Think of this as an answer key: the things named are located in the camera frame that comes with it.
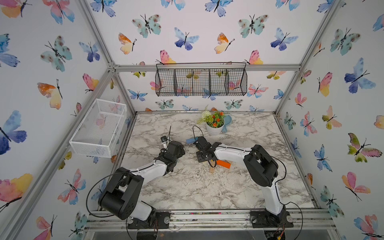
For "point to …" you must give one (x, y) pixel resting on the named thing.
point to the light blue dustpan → (228, 120)
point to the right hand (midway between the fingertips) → (202, 154)
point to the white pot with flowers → (215, 122)
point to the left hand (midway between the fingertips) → (177, 147)
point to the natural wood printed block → (212, 170)
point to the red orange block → (223, 164)
